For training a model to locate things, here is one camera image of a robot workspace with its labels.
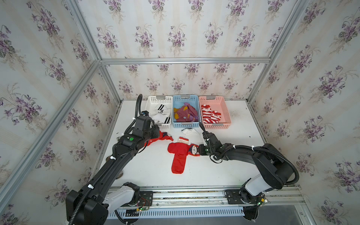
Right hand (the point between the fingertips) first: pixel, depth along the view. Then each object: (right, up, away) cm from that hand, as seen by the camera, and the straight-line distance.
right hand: (200, 149), depth 91 cm
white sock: (-26, +23, +14) cm, 37 cm away
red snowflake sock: (-5, 0, -1) cm, 5 cm away
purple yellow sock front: (-15, +24, +16) cm, 33 cm away
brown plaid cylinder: (-48, -12, -12) cm, 51 cm away
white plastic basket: (-38, +34, +25) cm, 56 cm away
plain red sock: (-13, -2, -1) cm, 13 cm away
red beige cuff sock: (-12, +6, +4) cm, 14 cm away
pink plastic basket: (+19, +33, +27) cm, 46 cm away
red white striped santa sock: (+8, +26, +20) cm, 34 cm away
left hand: (-27, +16, -13) cm, 34 cm away
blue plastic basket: (-14, +35, +26) cm, 46 cm away
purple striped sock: (-8, +24, +12) cm, 28 cm away
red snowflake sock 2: (-26, +8, +4) cm, 27 cm away
